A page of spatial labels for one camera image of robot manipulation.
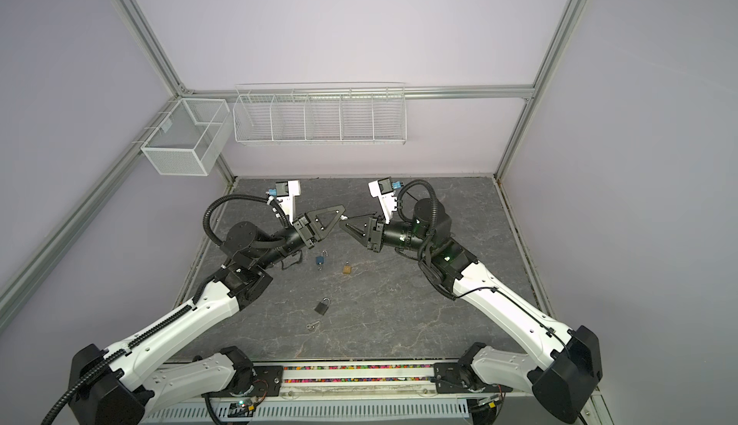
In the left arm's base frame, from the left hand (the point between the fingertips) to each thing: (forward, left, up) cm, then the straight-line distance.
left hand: (345, 216), depth 59 cm
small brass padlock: (+7, +4, -39) cm, 40 cm away
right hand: (-1, +1, -3) cm, 3 cm away
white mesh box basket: (+50, +56, -15) cm, 77 cm away
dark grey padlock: (-4, +11, -40) cm, 41 cm away
